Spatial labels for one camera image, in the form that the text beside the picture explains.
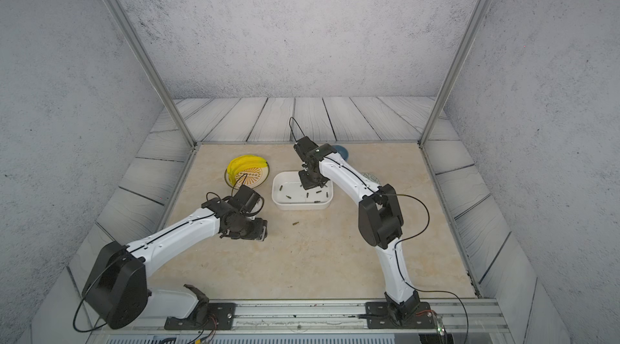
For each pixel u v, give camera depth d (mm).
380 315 728
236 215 623
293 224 936
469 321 697
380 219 534
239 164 1064
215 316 725
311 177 790
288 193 1018
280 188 1040
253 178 1054
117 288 412
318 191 1018
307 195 1016
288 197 995
